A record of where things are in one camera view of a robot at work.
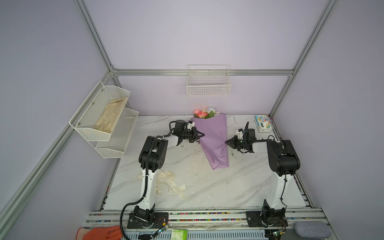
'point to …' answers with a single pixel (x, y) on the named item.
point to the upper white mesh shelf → (95, 118)
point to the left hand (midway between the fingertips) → (204, 134)
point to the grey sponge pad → (313, 229)
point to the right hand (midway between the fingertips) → (225, 140)
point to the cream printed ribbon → (166, 177)
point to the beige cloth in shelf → (109, 116)
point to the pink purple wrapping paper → (214, 141)
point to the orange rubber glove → (103, 233)
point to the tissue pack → (263, 123)
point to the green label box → (179, 234)
